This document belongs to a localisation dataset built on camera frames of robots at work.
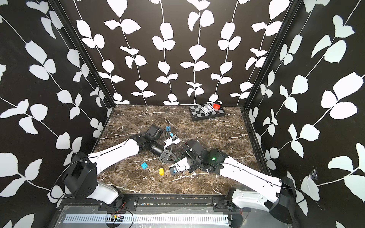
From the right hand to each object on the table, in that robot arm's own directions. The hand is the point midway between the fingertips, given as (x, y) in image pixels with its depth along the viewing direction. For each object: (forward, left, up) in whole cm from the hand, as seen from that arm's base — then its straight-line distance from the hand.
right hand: (180, 153), depth 73 cm
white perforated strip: (-27, +17, -18) cm, 37 cm away
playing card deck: (+47, -20, -15) cm, 53 cm away
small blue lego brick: (+28, +11, -16) cm, 34 cm away
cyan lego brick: (-1, +23, -17) cm, 28 cm away
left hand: (-4, +1, -1) cm, 4 cm away
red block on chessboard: (+50, -27, -15) cm, 59 cm away
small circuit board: (-27, +32, -19) cm, 46 cm away
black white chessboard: (+42, -11, -15) cm, 46 cm away
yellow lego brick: (-4, +12, -17) cm, 21 cm away
